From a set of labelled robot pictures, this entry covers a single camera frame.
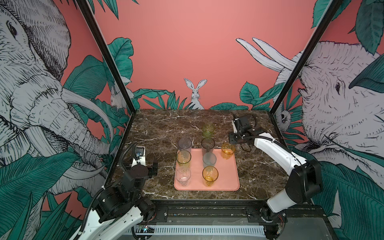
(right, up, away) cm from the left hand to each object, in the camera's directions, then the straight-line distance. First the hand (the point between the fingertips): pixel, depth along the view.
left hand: (144, 155), depth 66 cm
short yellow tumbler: (+44, -3, +28) cm, 52 cm away
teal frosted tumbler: (+32, -8, +24) cm, 40 cm away
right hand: (+44, +8, +20) cm, 49 cm away
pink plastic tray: (+42, -18, +20) cm, 50 cm away
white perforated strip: (+26, -37, +4) cm, 45 cm away
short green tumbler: (+32, +11, +41) cm, 53 cm away
